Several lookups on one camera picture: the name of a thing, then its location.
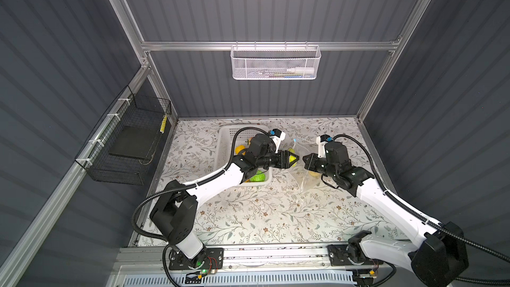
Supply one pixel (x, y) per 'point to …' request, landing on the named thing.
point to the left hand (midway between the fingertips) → (295, 156)
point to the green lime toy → (259, 177)
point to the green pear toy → (291, 158)
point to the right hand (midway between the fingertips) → (305, 158)
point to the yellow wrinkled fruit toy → (315, 174)
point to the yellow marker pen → (163, 123)
